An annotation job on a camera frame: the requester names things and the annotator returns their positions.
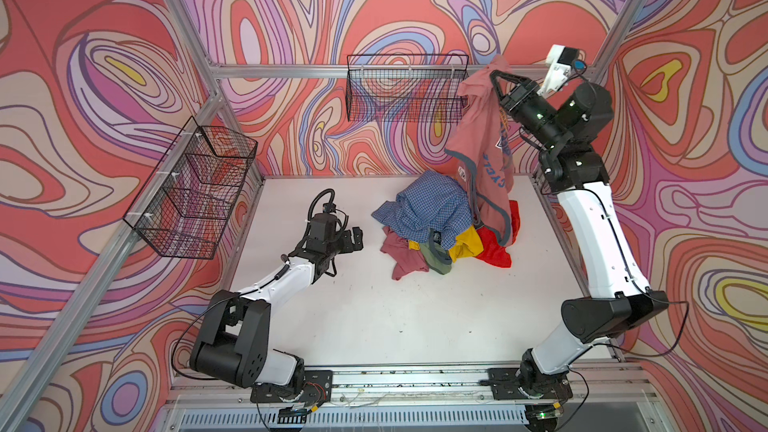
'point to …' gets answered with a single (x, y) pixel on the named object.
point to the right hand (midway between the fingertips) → (487, 81)
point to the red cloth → (494, 251)
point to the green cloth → (436, 256)
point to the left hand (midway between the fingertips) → (353, 231)
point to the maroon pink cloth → (396, 248)
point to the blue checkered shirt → (429, 205)
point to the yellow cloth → (468, 244)
